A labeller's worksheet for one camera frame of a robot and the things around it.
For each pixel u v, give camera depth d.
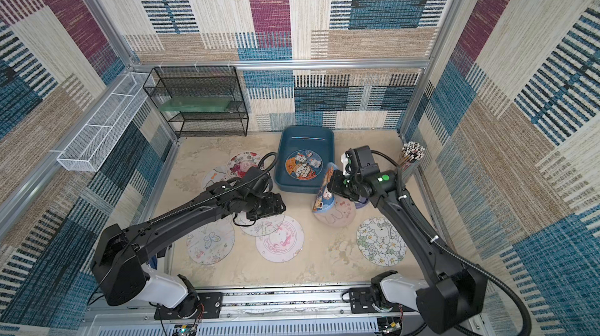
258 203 0.68
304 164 1.08
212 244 0.85
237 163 1.09
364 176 0.57
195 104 0.94
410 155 0.89
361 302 0.73
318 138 1.15
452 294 0.37
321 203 0.76
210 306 0.73
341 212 0.92
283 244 0.85
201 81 1.00
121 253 0.41
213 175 1.05
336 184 0.67
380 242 0.85
